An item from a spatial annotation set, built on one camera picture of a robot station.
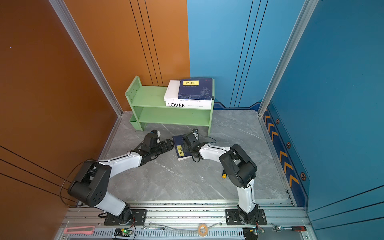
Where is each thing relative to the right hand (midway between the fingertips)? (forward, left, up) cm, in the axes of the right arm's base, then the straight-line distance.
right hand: (186, 146), depth 97 cm
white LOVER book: (+9, -11, +28) cm, 31 cm away
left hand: (-1, +9, +5) cm, 11 cm away
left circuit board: (-46, +29, -4) cm, 54 cm away
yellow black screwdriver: (-18, -23, -1) cm, 29 cm away
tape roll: (-43, -10, -3) cm, 44 cm away
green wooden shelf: (+24, +27, +13) cm, 39 cm away
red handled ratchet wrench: (-44, -45, -2) cm, 63 cm away
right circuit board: (-46, -33, -5) cm, 57 cm away
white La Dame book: (+18, +7, +31) cm, 36 cm away
